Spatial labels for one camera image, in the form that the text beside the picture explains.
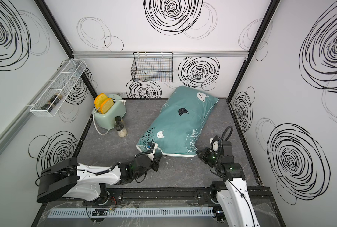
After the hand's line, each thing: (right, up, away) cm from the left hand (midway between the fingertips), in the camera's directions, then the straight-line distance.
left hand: (163, 156), depth 80 cm
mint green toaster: (-38, +19, +14) cm, 45 cm away
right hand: (+19, +3, -4) cm, 20 cm away
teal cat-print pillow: (+7, +16, +5) cm, 18 cm away
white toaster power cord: (-29, +33, +18) cm, 48 cm away
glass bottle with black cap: (-29, +16, +10) cm, 35 cm away
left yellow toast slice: (-41, +33, +9) cm, 54 cm away
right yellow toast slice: (-36, +30, +9) cm, 48 cm away
